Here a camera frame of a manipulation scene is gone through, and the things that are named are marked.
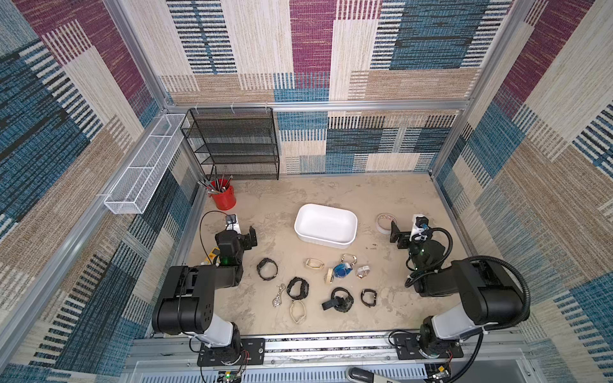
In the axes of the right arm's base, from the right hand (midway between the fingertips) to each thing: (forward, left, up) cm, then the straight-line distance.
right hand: (407, 223), depth 91 cm
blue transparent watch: (-14, +25, -9) cm, 30 cm away
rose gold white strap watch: (-15, +18, -9) cm, 25 cm away
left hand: (+1, +64, -2) cm, 64 cm away
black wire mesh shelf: (+38, +68, +10) cm, 78 cm away
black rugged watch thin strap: (-13, +53, -10) cm, 55 cm away
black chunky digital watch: (-21, +41, -7) cm, 47 cm away
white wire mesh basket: (-1, +88, +24) cm, 91 cm away
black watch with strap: (-24, +26, -10) cm, 37 cm away
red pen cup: (+18, +74, -6) cm, 76 cm away
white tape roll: (+6, +6, -8) cm, 12 cm away
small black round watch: (-23, +17, -11) cm, 30 cm away
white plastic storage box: (+6, +30, -10) cm, 32 cm away
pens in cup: (+20, +78, 0) cm, 80 cm away
